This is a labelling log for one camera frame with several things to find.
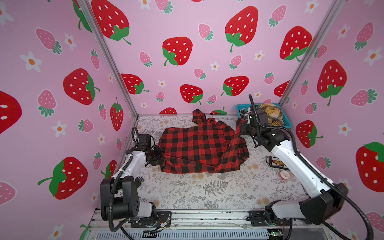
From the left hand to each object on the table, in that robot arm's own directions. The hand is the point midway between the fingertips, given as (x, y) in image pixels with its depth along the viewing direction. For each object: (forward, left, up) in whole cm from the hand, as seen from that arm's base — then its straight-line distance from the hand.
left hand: (164, 153), depth 89 cm
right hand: (+7, -45, +20) cm, 50 cm away
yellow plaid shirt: (+32, -77, +2) cm, 83 cm away
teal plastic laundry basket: (+26, -84, +1) cm, 88 cm away
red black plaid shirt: (+11, -26, -8) cm, 29 cm away
